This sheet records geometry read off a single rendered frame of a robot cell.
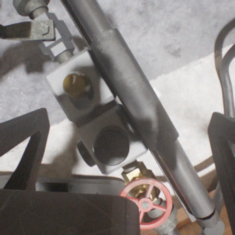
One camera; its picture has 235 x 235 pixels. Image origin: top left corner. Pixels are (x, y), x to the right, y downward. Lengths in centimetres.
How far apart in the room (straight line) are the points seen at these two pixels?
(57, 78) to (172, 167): 20
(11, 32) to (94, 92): 14
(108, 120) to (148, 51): 51
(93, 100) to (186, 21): 59
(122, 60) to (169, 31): 63
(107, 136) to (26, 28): 19
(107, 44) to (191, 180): 15
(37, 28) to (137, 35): 52
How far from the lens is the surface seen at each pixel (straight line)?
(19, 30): 35
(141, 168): 35
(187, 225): 80
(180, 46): 82
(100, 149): 28
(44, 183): 70
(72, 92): 29
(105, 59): 21
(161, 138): 21
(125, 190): 29
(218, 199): 67
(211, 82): 84
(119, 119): 32
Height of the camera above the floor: 77
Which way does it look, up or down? 84 degrees down
